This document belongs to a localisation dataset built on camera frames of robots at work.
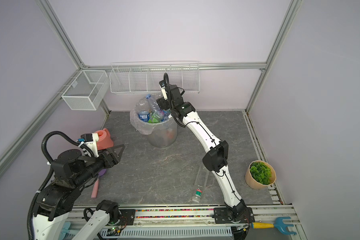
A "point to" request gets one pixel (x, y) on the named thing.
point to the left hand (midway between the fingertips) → (119, 150)
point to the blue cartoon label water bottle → (153, 104)
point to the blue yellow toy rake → (280, 224)
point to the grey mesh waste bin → (164, 136)
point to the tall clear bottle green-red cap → (201, 181)
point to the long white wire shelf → (145, 77)
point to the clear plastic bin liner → (143, 127)
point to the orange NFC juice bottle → (169, 134)
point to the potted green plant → (259, 174)
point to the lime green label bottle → (155, 118)
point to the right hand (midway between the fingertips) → (167, 96)
